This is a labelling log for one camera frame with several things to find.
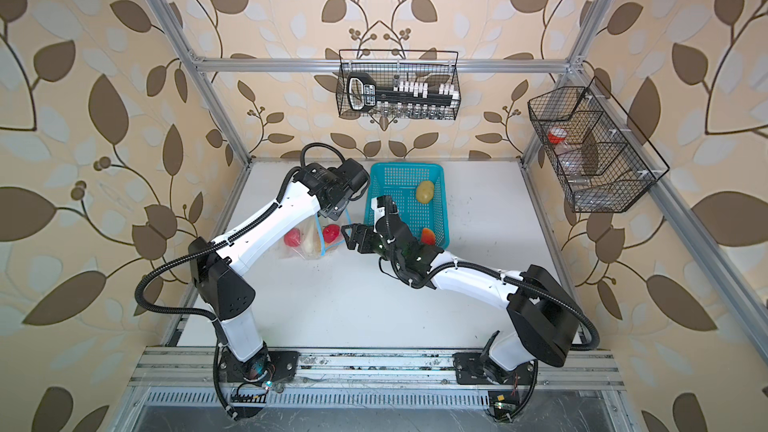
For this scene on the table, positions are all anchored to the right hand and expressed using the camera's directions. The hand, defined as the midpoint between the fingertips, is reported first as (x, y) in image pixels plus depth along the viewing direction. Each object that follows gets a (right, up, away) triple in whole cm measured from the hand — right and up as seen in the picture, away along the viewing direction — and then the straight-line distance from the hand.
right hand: (352, 231), depth 78 cm
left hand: (-8, +9, +1) cm, 12 cm away
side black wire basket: (+63, +18, -6) cm, 66 cm away
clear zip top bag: (-9, -2, 0) cm, 9 cm away
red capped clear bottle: (+56, +26, +3) cm, 62 cm away
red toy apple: (-8, -2, +9) cm, 12 cm away
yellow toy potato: (+22, +10, +27) cm, 37 cm away
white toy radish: (-15, -6, +14) cm, 21 cm away
